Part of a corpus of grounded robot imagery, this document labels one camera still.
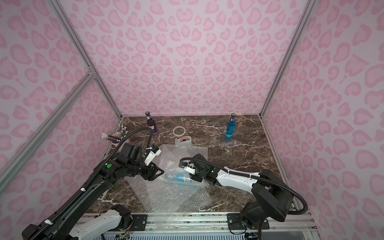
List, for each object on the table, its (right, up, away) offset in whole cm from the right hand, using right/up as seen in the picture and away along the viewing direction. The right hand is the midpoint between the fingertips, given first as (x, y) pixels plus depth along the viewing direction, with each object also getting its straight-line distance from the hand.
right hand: (193, 167), depth 87 cm
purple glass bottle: (-29, +26, +13) cm, 41 cm away
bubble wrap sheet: (-13, -16, -8) cm, 23 cm away
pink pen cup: (-49, +14, +7) cm, 51 cm away
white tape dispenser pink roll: (-6, +14, +13) cm, 20 cm away
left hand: (-16, +3, -13) cm, 21 cm away
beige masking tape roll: (-10, +24, +27) cm, 37 cm away
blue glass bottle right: (+28, +24, +26) cm, 45 cm away
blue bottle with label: (-5, -4, -5) cm, 8 cm away
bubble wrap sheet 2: (-15, +4, +8) cm, 18 cm away
